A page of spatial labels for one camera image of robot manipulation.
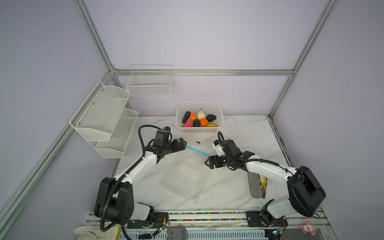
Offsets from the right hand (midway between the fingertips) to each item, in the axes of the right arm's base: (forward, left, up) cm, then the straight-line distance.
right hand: (209, 161), depth 85 cm
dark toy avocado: (+39, -3, -4) cm, 40 cm away
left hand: (+7, +17, +5) cm, 19 cm away
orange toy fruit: (+40, +11, -4) cm, 42 cm away
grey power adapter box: (-34, +16, -8) cm, 38 cm away
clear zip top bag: (-6, +14, -10) cm, 19 cm away
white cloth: (-34, +56, -7) cm, 66 cm away
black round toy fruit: (+34, +8, -4) cm, 35 cm away
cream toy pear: (+42, +5, -3) cm, 42 cm away
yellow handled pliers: (-11, -31, -9) cm, 34 cm away
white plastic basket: (+48, -4, -2) cm, 48 cm away
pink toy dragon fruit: (+31, +14, -2) cm, 34 cm away
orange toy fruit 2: (+35, +3, -5) cm, 36 cm away
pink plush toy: (-31, -46, -7) cm, 56 cm away
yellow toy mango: (+32, -3, -4) cm, 32 cm away
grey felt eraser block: (-11, -25, -7) cm, 28 cm away
